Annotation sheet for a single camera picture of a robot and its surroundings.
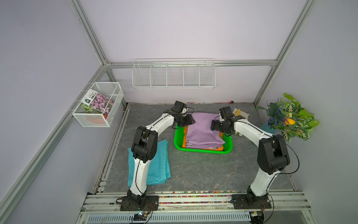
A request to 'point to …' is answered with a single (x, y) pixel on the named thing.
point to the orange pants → (184, 139)
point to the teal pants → (159, 170)
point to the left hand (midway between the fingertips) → (193, 122)
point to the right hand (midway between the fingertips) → (216, 126)
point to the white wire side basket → (95, 119)
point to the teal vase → (265, 128)
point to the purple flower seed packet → (100, 102)
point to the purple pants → (199, 135)
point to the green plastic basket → (178, 138)
